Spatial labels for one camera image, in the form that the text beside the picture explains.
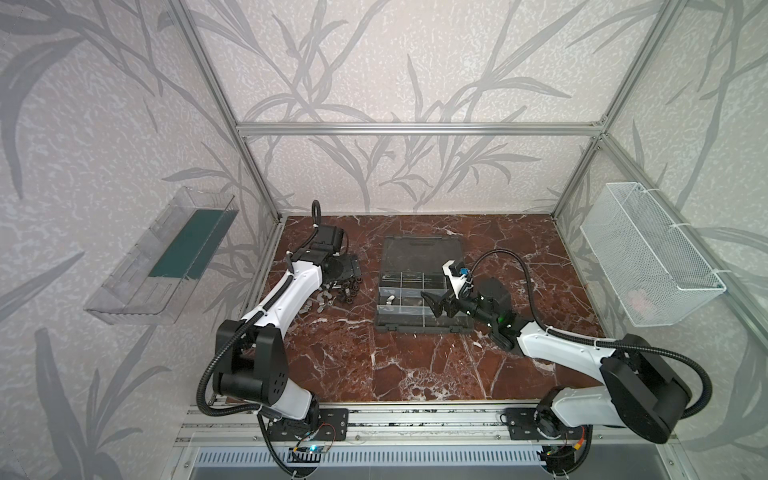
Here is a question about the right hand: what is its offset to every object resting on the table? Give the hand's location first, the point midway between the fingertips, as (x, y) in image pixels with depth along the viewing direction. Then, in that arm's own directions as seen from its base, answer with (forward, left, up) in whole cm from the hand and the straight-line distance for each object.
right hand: (435, 274), depth 82 cm
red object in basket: (-10, -51, +2) cm, 52 cm away
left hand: (+7, +26, -3) cm, 27 cm away
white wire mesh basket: (-10, -45, +16) cm, 49 cm away
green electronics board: (-40, +33, -19) cm, 55 cm away
